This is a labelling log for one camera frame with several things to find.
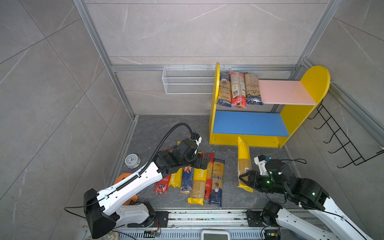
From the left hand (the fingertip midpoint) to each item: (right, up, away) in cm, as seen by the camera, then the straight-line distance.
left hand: (203, 154), depth 71 cm
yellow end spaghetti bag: (+20, 0, +1) cm, 20 cm away
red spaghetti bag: (-23, -20, +11) cm, 32 cm away
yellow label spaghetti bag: (-15, -17, +14) cm, 26 cm away
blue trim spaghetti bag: (+7, -25, +7) cm, 26 cm away
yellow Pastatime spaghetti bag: (-2, -19, +7) cm, 20 cm away
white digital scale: (+5, -36, -5) cm, 37 cm away
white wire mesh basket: (-10, +45, +30) cm, 55 cm away
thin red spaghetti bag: (+4, -18, +12) cm, 22 cm away
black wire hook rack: (+64, +9, -3) cm, 64 cm away
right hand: (+17, -10, -5) cm, 20 cm away
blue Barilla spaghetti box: (-8, -15, +9) cm, 20 cm away
